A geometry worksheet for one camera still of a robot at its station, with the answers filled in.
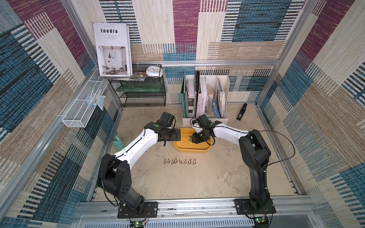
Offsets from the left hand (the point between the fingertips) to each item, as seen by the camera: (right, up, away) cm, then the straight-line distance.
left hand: (172, 135), depth 87 cm
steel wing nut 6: (+7, -17, +2) cm, 19 cm away
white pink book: (+19, +19, +13) cm, 30 cm away
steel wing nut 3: (0, -17, +2) cm, 17 cm away
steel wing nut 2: (-3, -17, +3) cm, 17 cm away
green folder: (+7, +23, +1) cm, 24 cm away
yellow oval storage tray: (+7, -8, +8) cm, 13 cm away
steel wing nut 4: (+2, -17, +3) cm, 17 cm away
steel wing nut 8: (+13, -17, +2) cm, 22 cm away
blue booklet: (+29, +17, +15) cm, 37 cm away
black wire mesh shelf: (-20, +31, +31) cm, 49 cm away
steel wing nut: (-5, -17, +2) cm, 18 cm away
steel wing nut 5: (+5, -17, +3) cm, 18 cm away
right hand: (+13, -4, +10) cm, 17 cm away
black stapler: (+52, +15, +25) cm, 60 cm away
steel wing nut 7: (+10, -17, +2) cm, 20 cm away
